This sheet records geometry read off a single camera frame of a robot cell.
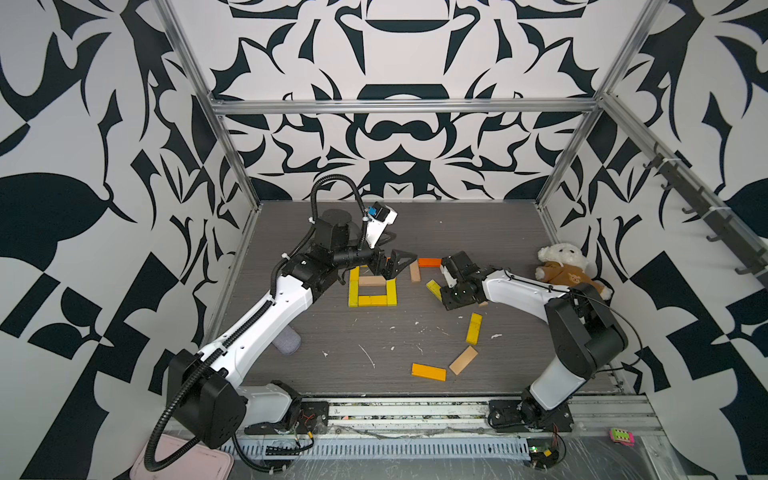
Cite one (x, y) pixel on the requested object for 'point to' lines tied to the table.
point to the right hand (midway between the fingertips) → (447, 293)
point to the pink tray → (199, 462)
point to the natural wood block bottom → (463, 360)
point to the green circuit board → (542, 452)
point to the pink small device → (622, 436)
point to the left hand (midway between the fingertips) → (400, 239)
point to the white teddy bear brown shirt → (564, 264)
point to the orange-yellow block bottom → (428, 372)
